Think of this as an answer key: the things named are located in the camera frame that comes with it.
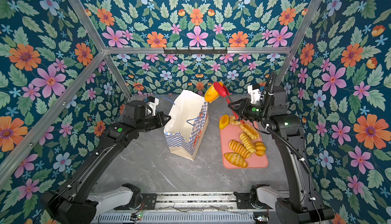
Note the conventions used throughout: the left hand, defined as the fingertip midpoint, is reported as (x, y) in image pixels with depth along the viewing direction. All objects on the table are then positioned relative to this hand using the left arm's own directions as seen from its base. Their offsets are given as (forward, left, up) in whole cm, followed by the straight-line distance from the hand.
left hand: (173, 114), depth 69 cm
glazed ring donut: (+13, -34, -28) cm, 46 cm away
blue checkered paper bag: (-6, -6, -1) cm, 8 cm away
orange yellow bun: (+13, -28, -28) cm, 42 cm away
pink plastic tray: (-14, -44, -30) cm, 56 cm away
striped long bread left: (-7, -35, -27) cm, 45 cm away
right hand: (-3, -25, +9) cm, 27 cm away
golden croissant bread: (-14, -31, -26) cm, 43 cm away
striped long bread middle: (-4, -40, -26) cm, 48 cm away
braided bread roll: (+4, -44, -28) cm, 52 cm away
